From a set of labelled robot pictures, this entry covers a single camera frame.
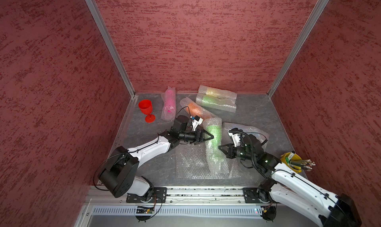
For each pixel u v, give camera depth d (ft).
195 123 2.50
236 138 2.33
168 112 3.36
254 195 2.43
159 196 2.41
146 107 3.01
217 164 2.30
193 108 3.33
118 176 1.38
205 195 2.49
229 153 2.20
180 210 2.33
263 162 1.89
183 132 2.25
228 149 2.31
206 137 2.44
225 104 3.44
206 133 2.39
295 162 2.51
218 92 3.73
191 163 2.79
